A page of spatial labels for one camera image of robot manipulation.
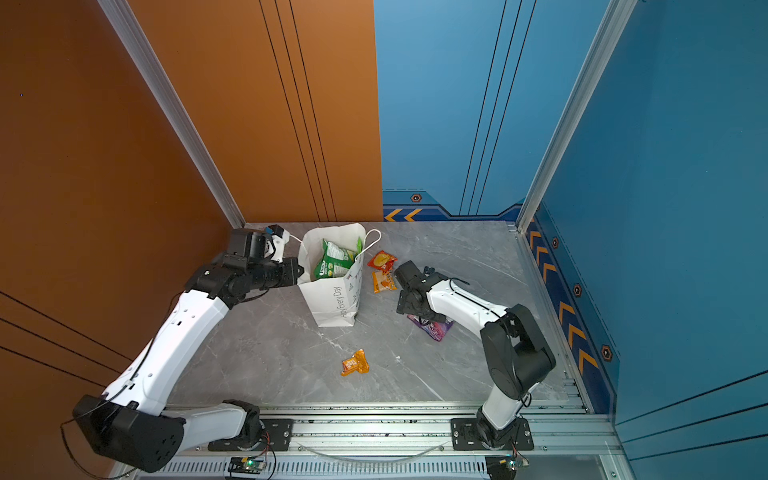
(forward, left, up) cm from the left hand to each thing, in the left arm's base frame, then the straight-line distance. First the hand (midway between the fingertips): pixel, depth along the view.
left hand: (304, 265), depth 77 cm
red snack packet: (+18, -19, -22) cm, 34 cm away
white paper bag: (-6, -7, -8) cm, 12 cm away
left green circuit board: (-40, +11, -27) cm, 50 cm away
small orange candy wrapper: (-17, -13, -23) cm, 32 cm away
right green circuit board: (-40, -50, -26) cm, 69 cm away
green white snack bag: (+6, -7, -6) cm, 11 cm away
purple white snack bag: (-7, -35, -22) cm, 42 cm away
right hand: (-2, -30, -20) cm, 36 cm away
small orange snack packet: (+10, -19, -22) cm, 31 cm away
